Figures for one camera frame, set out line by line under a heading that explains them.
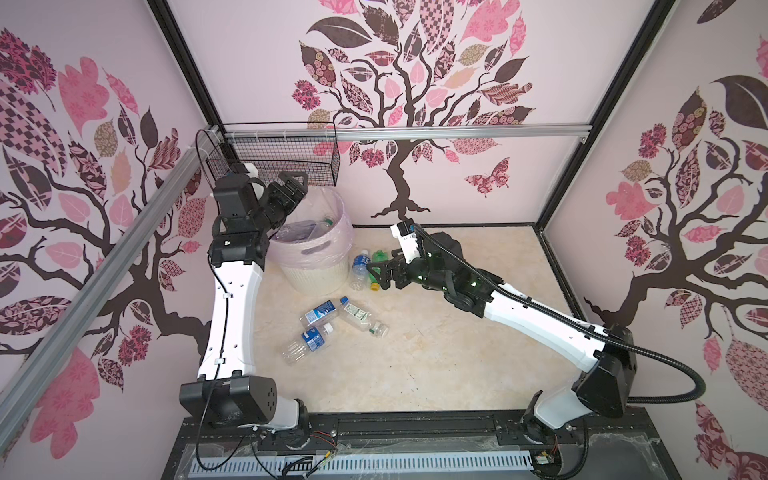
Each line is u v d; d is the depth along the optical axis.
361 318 0.89
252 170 0.61
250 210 0.51
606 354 0.41
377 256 1.05
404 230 0.60
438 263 0.54
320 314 0.90
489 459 0.78
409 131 0.94
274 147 0.92
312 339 0.84
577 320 0.46
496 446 0.71
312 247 0.78
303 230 0.95
